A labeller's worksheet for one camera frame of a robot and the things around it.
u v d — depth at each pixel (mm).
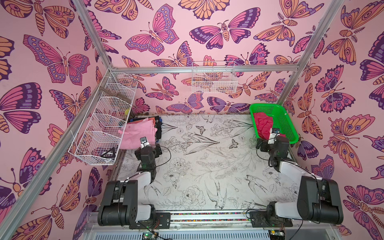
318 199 422
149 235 701
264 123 1095
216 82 1058
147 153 696
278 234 704
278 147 695
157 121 1086
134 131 1003
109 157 750
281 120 1097
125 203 428
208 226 729
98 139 779
